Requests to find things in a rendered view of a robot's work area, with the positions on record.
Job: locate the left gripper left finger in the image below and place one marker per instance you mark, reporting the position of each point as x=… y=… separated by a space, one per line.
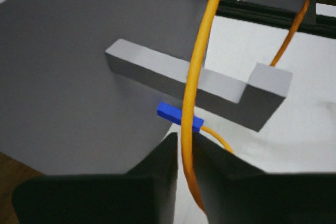
x=136 y=197

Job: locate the orange cable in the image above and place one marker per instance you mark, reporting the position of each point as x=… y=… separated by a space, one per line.
x=191 y=89

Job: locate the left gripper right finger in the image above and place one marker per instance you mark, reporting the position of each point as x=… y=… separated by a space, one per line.
x=232 y=194

